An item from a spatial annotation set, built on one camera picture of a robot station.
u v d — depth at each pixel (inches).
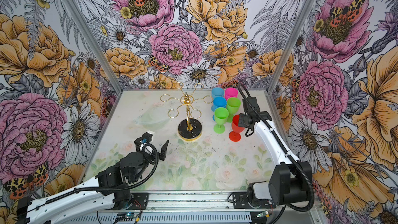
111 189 20.1
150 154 24.9
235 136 38.0
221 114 36.1
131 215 28.0
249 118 23.4
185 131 38.9
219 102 37.1
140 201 29.1
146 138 23.4
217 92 39.5
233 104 37.4
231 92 39.2
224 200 30.0
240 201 29.1
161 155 26.1
